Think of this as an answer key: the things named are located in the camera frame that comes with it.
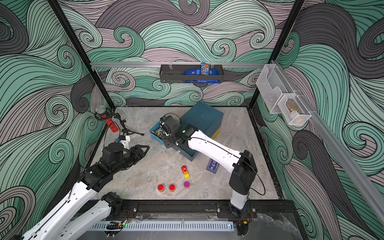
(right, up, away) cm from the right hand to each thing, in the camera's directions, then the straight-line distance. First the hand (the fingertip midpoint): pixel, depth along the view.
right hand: (170, 137), depth 79 cm
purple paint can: (+9, -26, 0) cm, 27 cm away
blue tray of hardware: (-13, 0, +24) cm, 27 cm away
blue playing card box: (+24, -18, +8) cm, 31 cm away
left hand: (-11, -4, -7) cm, 13 cm away
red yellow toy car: (+8, -20, +6) cm, 23 cm away
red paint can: (-5, -27, -1) cm, 28 cm away
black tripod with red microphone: (-40, +13, +4) cm, 42 cm away
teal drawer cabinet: (+20, +9, +4) cm, 23 cm away
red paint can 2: (+1, -27, -1) cm, 27 cm away
